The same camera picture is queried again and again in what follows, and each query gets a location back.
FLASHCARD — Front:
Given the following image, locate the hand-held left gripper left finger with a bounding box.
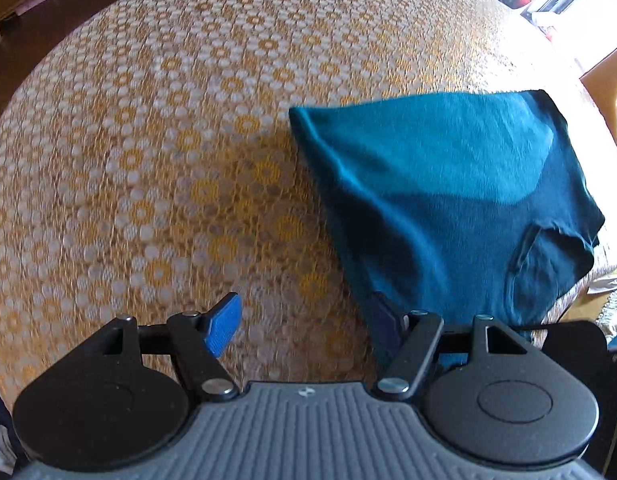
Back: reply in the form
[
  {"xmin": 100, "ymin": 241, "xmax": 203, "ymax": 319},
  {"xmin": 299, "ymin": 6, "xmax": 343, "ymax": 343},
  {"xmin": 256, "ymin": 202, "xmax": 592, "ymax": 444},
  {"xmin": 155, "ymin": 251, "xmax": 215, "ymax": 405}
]
[{"xmin": 101, "ymin": 292, "xmax": 244, "ymax": 403}]

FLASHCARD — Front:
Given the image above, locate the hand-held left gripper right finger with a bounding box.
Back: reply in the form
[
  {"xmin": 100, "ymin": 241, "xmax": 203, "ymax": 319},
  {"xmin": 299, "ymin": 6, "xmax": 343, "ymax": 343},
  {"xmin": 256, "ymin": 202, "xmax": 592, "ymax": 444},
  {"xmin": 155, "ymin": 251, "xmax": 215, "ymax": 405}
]
[{"xmin": 369, "ymin": 291, "xmax": 534, "ymax": 403}]

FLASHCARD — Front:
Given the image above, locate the teal sweater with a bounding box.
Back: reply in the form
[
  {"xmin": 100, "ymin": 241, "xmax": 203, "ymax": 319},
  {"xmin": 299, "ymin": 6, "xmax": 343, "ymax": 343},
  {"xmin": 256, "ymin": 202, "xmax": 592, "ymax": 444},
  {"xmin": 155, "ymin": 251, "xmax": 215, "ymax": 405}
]
[{"xmin": 288, "ymin": 89, "xmax": 607, "ymax": 367}]

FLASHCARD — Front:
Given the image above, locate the cream fringed blanket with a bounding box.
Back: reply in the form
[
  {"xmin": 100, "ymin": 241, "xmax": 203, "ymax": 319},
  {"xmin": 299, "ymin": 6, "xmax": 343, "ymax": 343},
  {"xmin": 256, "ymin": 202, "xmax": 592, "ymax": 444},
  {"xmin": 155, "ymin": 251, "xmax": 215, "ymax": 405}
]
[{"xmin": 586, "ymin": 239, "xmax": 617, "ymax": 342}]

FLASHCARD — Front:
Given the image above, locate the orange white floral cover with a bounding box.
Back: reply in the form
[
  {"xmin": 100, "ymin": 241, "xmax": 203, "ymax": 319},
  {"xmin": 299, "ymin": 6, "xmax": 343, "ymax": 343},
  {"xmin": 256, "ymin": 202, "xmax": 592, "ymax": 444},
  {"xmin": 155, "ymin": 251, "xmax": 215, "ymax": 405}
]
[{"xmin": 0, "ymin": 0, "xmax": 614, "ymax": 413}]

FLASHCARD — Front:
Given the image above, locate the cardboard box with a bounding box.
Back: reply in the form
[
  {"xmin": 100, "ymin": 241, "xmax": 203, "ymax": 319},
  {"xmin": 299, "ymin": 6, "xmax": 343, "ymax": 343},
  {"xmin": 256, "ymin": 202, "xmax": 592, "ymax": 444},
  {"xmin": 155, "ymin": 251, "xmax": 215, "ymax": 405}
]
[{"xmin": 581, "ymin": 49, "xmax": 617, "ymax": 162}]

